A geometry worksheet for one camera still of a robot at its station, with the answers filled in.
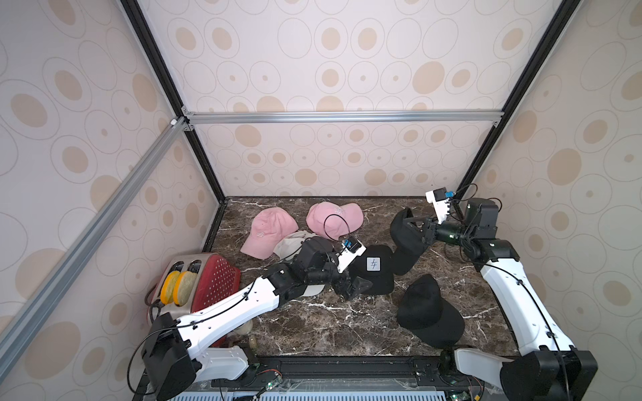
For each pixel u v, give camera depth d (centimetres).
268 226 103
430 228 63
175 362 38
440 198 63
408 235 71
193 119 91
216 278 78
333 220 103
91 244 54
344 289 62
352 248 60
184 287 71
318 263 55
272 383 71
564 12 67
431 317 81
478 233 56
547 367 38
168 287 70
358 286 61
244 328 80
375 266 92
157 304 70
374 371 75
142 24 70
